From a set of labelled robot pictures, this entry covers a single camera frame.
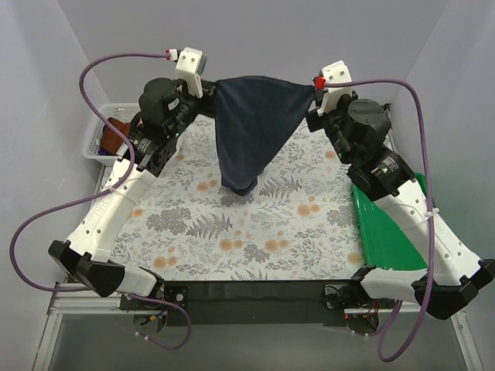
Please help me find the grey blue towel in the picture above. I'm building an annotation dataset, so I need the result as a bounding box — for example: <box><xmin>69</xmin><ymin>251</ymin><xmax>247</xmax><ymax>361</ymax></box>
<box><xmin>215</xmin><ymin>76</ymin><xmax>315</xmax><ymax>196</ymax></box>

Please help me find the brown towel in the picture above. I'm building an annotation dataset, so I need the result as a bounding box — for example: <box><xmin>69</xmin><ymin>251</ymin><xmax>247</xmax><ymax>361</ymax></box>
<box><xmin>100</xmin><ymin>117</ymin><xmax>131</xmax><ymax>156</ymax></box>

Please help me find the purple towel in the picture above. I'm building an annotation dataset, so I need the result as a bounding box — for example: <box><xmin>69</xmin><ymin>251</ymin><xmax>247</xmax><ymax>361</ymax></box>
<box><xmin>97</xmin><ymin>147</ymin><xmax>110</xmax><ymax>156</ymax></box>

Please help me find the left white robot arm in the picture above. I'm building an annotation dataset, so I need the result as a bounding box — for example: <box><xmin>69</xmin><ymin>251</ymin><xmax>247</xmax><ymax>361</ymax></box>
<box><xmin>49</xmin><ymin>78</ymin><xmax>217</xmax><ymax>297</ymax></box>

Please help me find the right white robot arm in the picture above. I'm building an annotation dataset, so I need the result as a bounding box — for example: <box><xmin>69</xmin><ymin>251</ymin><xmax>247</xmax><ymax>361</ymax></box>
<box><xmin>306</xmin><ymin>90</ymin><xmax>494</xmax><ymax>320</ymax></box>

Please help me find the white plastic basket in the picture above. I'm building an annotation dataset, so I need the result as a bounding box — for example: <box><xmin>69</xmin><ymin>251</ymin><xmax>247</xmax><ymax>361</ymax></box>
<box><xmin>82</xmin><ymin>103</ymin><xmax>139</xmax><ymax>166</ymax></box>

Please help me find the floral table mat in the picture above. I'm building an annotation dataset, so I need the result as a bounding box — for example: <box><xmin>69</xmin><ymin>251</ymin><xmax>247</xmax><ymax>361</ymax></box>
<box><xmin>110</xmin><ymin>116</ymin><xmax>365</xmax><ymax>281</ymax></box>

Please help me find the green plastic bin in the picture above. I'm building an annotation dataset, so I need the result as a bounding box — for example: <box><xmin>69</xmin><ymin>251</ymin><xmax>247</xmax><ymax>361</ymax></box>
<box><xmin>351</xmin><ymin>185</ymin><xmax>427</xmax><ymax>271</ymax></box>

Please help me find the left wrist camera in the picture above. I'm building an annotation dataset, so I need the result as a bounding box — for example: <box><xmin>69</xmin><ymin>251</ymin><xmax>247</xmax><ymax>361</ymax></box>
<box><xmin>166</xmin><ymin>47</ymin><xmax>207</xmax><ymax>98</ymax></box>

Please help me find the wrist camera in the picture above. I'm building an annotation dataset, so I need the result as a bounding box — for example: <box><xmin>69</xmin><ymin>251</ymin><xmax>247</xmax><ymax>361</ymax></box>
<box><xmin>166</xmin><ymin>47</ymin><xmax>207</xmax><ymax>98</ymax></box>
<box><xmin>314</xmin><ymin>60</ymin><xmax>353</xmax><ymax>117</ymax></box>

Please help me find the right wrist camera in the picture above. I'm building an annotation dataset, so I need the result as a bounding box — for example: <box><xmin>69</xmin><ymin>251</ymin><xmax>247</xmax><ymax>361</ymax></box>
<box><xmin>314</xmin><ymin>60</ymin><xmax>353</xmax><ymax>117</ymax></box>

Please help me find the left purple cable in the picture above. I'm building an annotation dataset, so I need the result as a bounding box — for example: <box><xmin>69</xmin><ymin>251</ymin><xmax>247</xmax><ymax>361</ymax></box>
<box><xmin>9</xmin><ymin>52</ymin><xmax>193</xmax><ymax>351</ymax></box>

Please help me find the purple cable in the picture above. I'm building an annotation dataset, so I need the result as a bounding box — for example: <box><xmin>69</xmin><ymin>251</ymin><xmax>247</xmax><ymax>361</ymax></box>
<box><xmin>324</xmin><ymin>78</ymin><xmax>433</xmax><ymax>363</ymax></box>
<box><xmin>9</xmin><ymin>52</ymin><xmax>193</xmax><ymax>351</ymax></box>

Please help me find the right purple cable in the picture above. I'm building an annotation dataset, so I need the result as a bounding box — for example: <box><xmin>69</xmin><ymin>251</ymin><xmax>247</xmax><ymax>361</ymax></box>
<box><xmin>324</xmin><ymin>78</ymin><xmax>433</xmax><ymax>363</ymax></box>

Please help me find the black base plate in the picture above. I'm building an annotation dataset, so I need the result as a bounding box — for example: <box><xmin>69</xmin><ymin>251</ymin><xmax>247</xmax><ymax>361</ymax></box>
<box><xmin>119</xmin><ymin>280</ymin><xmax>387</xmax><ymax>328</ymax></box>

